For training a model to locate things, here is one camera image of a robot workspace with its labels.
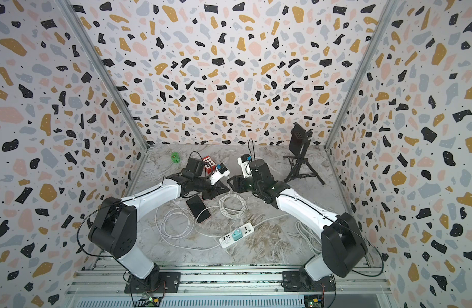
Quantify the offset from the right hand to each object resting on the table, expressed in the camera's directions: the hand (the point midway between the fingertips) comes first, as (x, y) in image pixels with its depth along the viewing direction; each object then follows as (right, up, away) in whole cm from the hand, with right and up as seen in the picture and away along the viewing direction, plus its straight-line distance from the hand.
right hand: (232, 180), depth 81 cm
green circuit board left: (-30, -44, -10) cm, 54 cm away
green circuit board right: (+31, -44, -9) cm, 55 cm away
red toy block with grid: (-8, +6, -6) cm, 12 cm away
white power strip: (-2, -25, +1) cm, 25 cm away
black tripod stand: (+30, +7, +15) cm, 34 cm away
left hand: (-2, -4, +5) cm, 7 cm away
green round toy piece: (-36, +11, +33) cm, 50 cm away
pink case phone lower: (-19, -14, +14) cm, 27 cm away
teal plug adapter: (+2, -22, -1) cm, 22 cm away
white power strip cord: (+18, -20, +10) cm, 29 cm away
